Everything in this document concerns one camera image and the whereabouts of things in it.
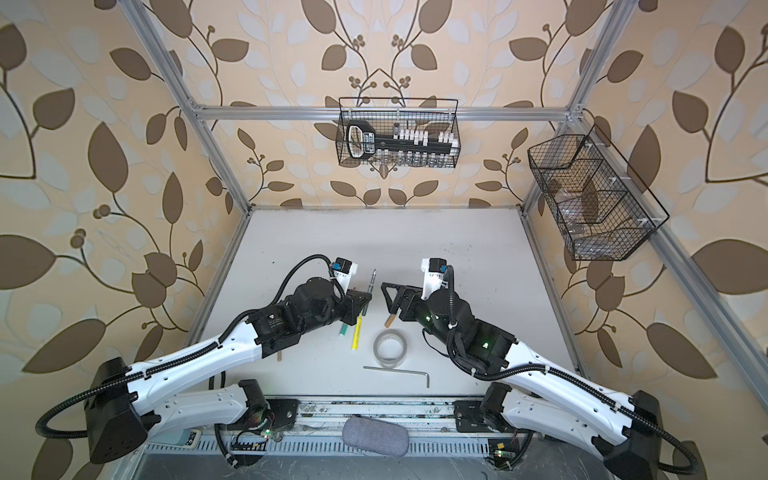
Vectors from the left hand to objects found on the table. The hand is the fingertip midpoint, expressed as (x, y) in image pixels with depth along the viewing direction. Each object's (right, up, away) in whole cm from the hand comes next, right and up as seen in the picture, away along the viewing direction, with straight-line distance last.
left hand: (373, 295), depth 73 cm
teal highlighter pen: (-10, -14, +16) cm, 23 cm away
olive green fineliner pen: (-1, +1, +2) cm, 2 cm away
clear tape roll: (+4, -18, +13) cm, 23 cm away
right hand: (+5, +2, -5) cm, 7 cm away
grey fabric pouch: (+1, -32, -4) cm, 33 cm away
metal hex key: (+7, -23, +9) cm, 26 cm away
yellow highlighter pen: (-6, -14, +14) cm, 21 cm away
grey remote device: (-43, -31, -7) cm, 53 cm away
